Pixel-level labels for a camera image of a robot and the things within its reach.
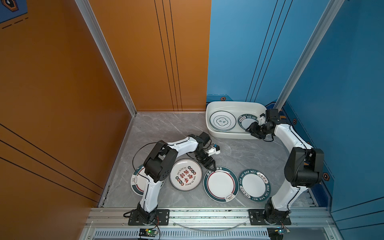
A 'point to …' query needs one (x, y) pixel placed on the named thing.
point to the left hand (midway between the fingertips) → (212, 166)
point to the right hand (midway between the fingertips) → (247, 130)
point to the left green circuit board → (148, 232)
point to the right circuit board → (276, 233)
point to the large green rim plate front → (221, 186)
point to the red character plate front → (186, 174)
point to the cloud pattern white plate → (222, 121)
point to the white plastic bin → (237, 108)
